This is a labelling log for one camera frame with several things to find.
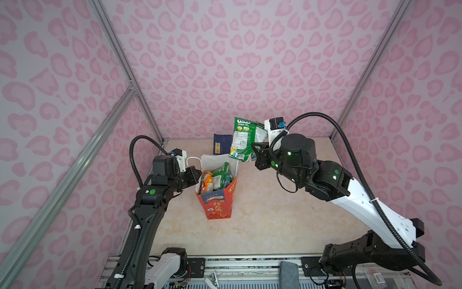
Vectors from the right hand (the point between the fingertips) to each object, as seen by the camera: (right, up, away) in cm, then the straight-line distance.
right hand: (251, 144), depth 57 cm
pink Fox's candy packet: (-16, -15, +17) cm, 28 cm away
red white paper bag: (-13, -25, +20) cm, 34 cm away
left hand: (-18, -9, +15) cm, 25 cm away
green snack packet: (-11, -13, +21) cm, 28 cm away
